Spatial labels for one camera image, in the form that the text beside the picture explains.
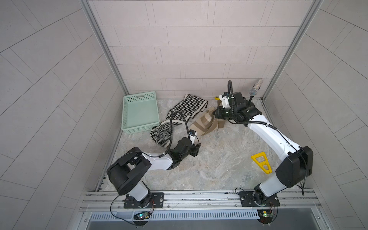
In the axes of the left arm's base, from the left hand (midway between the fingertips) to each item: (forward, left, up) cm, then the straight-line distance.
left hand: (198, 141), depth 88 cm
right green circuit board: (-37, -31, -4) cm, 48 cm away
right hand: (+10, -7, +18) cm, 22 cm away
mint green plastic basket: (+24, +42, -2) cm, 49 cm away
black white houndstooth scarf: (+31, +6, -2) cm, 32 cm away
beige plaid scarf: (+6, -5, +13) cm, 15 cm away
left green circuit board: (-37, +27, -2) cm, 46 cm away
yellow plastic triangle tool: (-13, -36, -3) cm, 38 cm away
